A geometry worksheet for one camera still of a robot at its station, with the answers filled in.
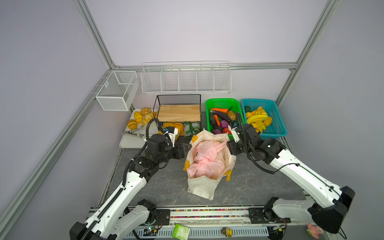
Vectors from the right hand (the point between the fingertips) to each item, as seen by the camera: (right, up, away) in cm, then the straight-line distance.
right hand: (233, 142), depth 75 cm
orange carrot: (0, +21, +41) cm, 45 cm away
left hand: (-23, -2, -3) cm, 23 cm away
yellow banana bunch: (+26, +13, +31) cm, 43 cm away
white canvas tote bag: (-14, -24, +2) cm, 28 cm away
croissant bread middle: (-64, +15, +40) cm, 77 cm away
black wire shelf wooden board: (-31, +20, +27) cm, 46 cm away
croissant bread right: (-56, +16, +39) cm, 70 cm away
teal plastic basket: (+34, +7, +21) cm, 40 cm away
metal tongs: (-67, +3, +30) cm, 73 cm away
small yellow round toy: (-3, -41, -7) cm, 42 cm away
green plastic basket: (+4, +26, +45) cm, 52 cm away
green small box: (-26, -41, -7) cm, 49 cm away
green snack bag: (-23, +7, +29) cm, 37 cm away
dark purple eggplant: (+1, +16, +36) cm, 40 cm away
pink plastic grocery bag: (-12, -10, 0) cm, 16 cm away
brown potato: (+8, +16, +37) cm, 41 cm away
